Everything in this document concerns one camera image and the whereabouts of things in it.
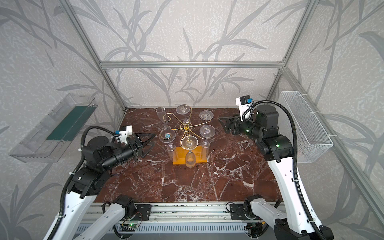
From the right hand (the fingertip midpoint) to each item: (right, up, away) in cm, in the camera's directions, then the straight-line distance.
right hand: (227, 112), depth 64 cm
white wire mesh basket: (+34, -12, -4) cm, 36 cm away
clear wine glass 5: (-26, -10, 0) cm, 28 cm away
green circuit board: (-44, -54, +6) cm, 70 cm away
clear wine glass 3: (-9, -1, +8) cm, 12 cm away
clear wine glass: (-37, +2, +27) cm, 46 cm away
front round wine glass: (-16, -13, -2) cm, 21 cm away
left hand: (-29, -10, -5) cm, 31 cm away
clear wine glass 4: (-9, -8, +2) cm, 12 cm away
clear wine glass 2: (-20, +2, +10) cm, 22 cm away
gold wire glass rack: (-18, -7, +5) cm, 20 cm away
